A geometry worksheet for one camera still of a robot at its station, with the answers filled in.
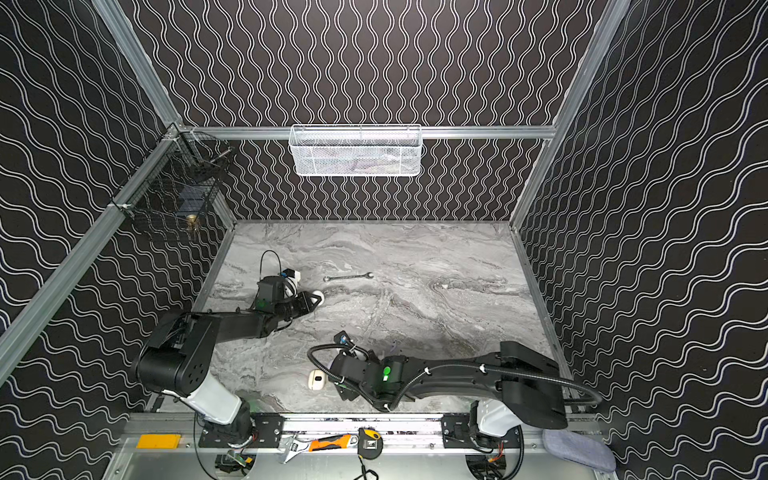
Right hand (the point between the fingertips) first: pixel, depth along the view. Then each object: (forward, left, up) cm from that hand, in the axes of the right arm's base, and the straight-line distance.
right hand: (348, 373), depth 78 cm
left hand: (+23, +9, -1) cm, 24 cm away
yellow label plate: (-16, +46, -5) cm, 49 cm away
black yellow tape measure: (-15, -6, -3) cm, 17 cm away
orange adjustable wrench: (-15, +12, -5) cm, 20 cm away
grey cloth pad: (-14, -56, -6) cm, 58 cm away
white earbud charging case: (+25, +12, -2) cm, 28 cm away
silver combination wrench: (+35, -2, -5) cm, 36 cm away
